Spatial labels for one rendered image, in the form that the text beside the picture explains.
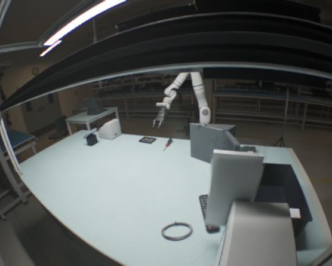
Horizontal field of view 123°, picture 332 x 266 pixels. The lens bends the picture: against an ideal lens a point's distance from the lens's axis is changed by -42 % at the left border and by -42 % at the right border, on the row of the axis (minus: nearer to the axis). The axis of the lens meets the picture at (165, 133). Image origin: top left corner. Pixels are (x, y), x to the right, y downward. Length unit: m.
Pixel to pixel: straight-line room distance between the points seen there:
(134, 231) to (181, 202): 0.22
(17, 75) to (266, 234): 7.02
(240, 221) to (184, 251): 0.24
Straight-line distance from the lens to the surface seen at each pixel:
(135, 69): 0.15
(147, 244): 0.54
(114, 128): 1.31
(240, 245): 0.30
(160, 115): 1.22
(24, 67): 7.04
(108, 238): 0.59
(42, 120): 7.15
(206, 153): 0.83
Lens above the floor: 1.47
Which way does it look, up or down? 22 degrees down
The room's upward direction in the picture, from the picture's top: 6 degrees counter-clockwise
